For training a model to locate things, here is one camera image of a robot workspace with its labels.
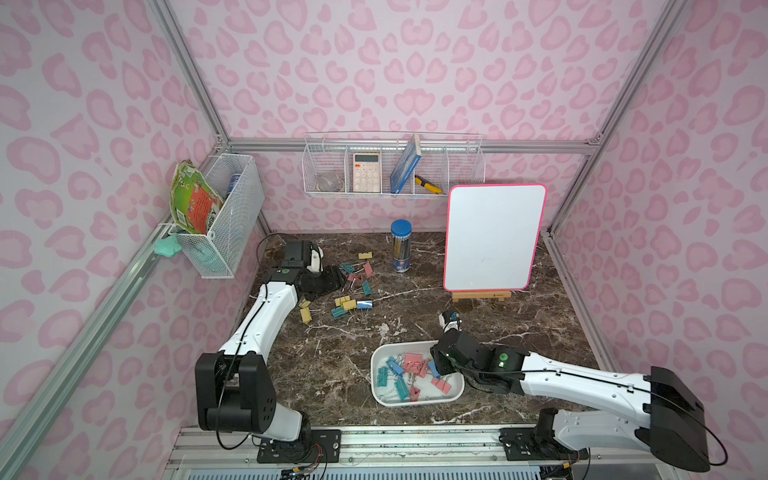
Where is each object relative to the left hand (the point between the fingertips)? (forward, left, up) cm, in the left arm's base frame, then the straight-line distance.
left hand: (336, 276), depth 87 cm
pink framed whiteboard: (+11, -46, +6) cm, 47 cm away
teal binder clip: (-25, -13, -14) cm, 31 cm away
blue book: (+26, -20, +19) cm, 38 cm away
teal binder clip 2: (+15, 0, -16) cm, 22 cm away
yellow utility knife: (+29, -28, +10) cm, 42 cm away
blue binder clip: (-21, -17, -14) cm, 30 cm away
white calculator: (+30, -8, +14) cm, 34 cm away
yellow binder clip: (+22, -6, -17) cm, 28 cm away
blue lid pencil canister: (+16, -19, +2) cm, 25 cm away
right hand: (-19, -27, -7) cm, 34 cm away
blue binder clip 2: (0, -7, -16) cm, 17 cm away
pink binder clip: (-29, -22, -12) cm, 38 cm away
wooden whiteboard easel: (0, -44, -10) cm, 45 cm away
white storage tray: (-23, -20, -15) cm, 34 cm away
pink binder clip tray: (-20, -22, -14) cm, 33 cm away
